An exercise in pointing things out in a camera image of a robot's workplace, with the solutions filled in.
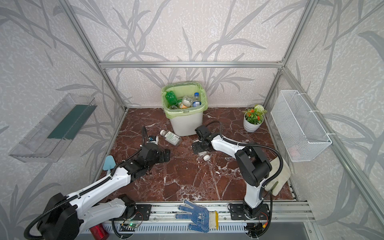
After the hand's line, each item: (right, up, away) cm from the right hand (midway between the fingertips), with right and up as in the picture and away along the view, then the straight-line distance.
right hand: (201, 142), depth 95 cm
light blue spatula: (-57, -13, -4) cm, 58 cm away
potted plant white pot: (+34, +16, -1) cm, 37 cm away
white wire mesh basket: (+42, +10, -32) cm, 53 cm away
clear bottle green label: (-20, +3, +4) cm, 20 cm away
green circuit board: (-34, -36, -24) cm, 55 cm away
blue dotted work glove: (+2, -34, -24) cm, 41 cm away
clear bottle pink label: (+2, -7, -4) cm, 9 cm away
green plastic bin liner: (-11, +35, +1) cm, 37 cm away
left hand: (-20, -1, -10) cm, 23 cm away
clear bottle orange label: (-9, +25, -6) cm, 27 cm away
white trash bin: (-10, +11, +1) cm, 15 cm away
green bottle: (-19, +28, -5) cm, 34 cm away
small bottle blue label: (-3, +25, -4) cm, 25 cm away
